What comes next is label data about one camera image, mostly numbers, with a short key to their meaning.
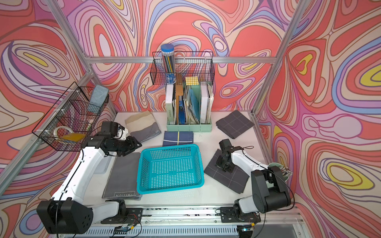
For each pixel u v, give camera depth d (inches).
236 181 33.0
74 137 26.9
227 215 28.8
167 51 28.2
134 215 28.4
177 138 40.9
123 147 27.0
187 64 37.2
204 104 38.1
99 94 32.2
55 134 25.9
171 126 41.2
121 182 33.0
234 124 44.1
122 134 25.8
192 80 35.8
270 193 16.9
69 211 14.9
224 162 29.5
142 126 42.7
